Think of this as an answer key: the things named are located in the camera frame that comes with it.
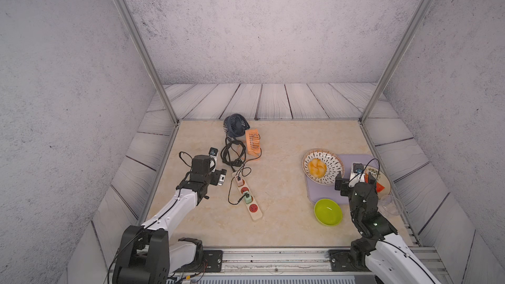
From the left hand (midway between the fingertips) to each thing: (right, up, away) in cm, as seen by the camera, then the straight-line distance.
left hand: (214, 167), depth 89 cm
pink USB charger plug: (+11, -6, -2) cm, 13 cm away
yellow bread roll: (+48, -2, +7) cm, 49 cm away
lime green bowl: (+49, -18, -5) cm, 53 cm away
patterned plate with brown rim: (+57, +1, +10) cm, 58 cm away
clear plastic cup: (+76, -16, -4) cm, 78 cm away
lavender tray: (+46, -12, +2) cm, 48 cm away
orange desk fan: (+17, +11, +10) cm, 22 cm away
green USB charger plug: (+15, -13, -6) cm, 21 cm away
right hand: (+58, -1, -10) cm, 59 cm away
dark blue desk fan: (+7, +20, +18) cm, 28 cm away
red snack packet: (+75, -10, +2) cm, 75 cm away
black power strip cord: (+7, +5, +16) cm, 18 cm away
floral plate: (+78, -6, +4) cm, 78 cm away
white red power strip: (+18, -16, -4) cm, 24 cm away
